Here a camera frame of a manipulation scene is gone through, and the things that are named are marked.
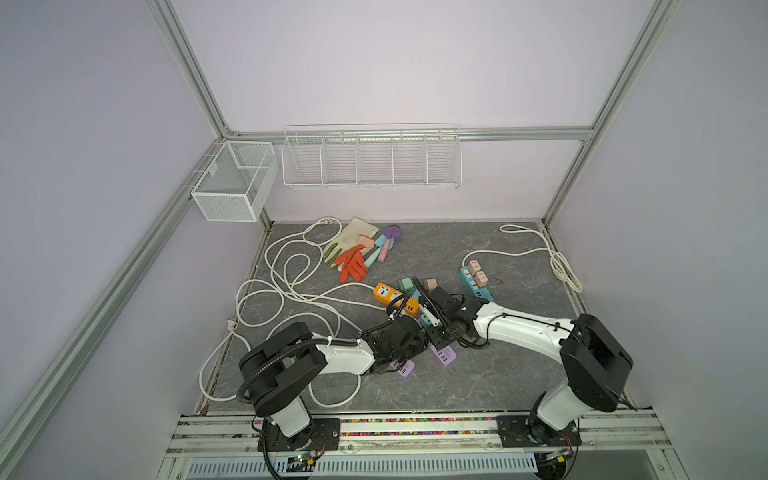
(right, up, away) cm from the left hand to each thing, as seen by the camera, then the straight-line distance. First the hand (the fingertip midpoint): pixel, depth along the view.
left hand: (430, 345), depth 86 cm
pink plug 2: (+18, +18, +10) cm, 27 cm away
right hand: (+2, +2, +1) cm, 3 cm away
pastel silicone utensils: (-14, +30, +26) cm, 42 cm away
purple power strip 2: (+4, -3, -1) cm, 5 cm away
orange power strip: (-13, +13, +11) cm, 22 cm away
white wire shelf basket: (-1, +61, +19) cm, 64 cm away
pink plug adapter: (+2, +16, +14) cm, 21 cm away
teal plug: (-3, +10, -13) cm, 17 cm away
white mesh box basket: (-64, +49, +14) cm, 82 cm away
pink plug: (+16, +22, +13) cm, 30 cm away
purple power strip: (-7, -5, -4) cm, 10 cm away
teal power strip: (+18, +14, +11) cm, 25 cm away
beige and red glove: (-29, +27, +26) cm, 47 cm away
